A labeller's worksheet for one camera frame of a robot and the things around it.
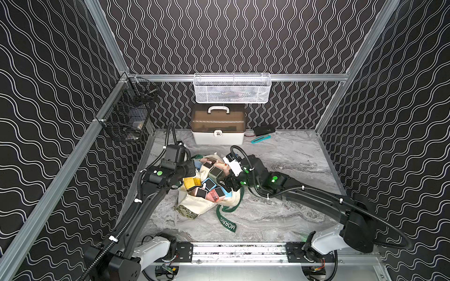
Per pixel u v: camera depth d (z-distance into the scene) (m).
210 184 0.82
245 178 0.64
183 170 0.63
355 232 0.50
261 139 1.16
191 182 0.76
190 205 0.75
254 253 0.76
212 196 0.77
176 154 0.55
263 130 1.19
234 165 0.65
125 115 0.93
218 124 1.10
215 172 0.81
